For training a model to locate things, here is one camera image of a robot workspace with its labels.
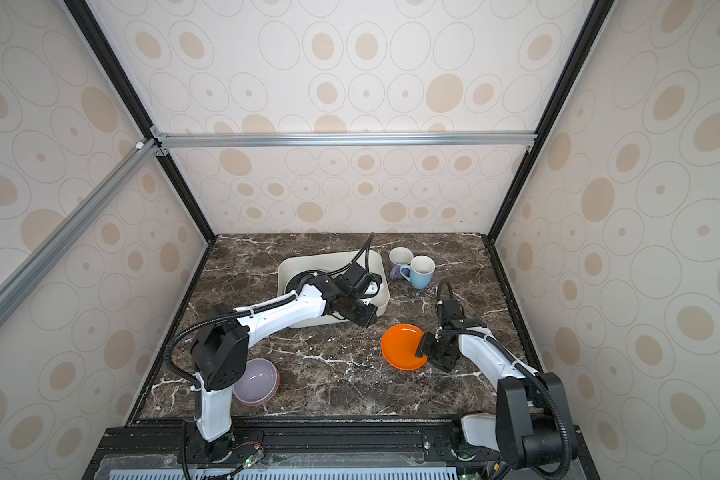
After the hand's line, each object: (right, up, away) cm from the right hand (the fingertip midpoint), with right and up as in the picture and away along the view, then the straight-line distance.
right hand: (425, 355), depth 87 cm
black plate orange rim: (-7, +2, +3) cm, 8 cm away
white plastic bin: (-30, +27, +22) cm, 46 cm away
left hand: (-12, +12, -3) cm, 17 cm away
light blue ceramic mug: (+1, +25, +11) cm, 27 cm away
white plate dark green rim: (-42, +21, +15) cm, 49 cm away
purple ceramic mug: (-6, +29, +19) cm, 35 cm away
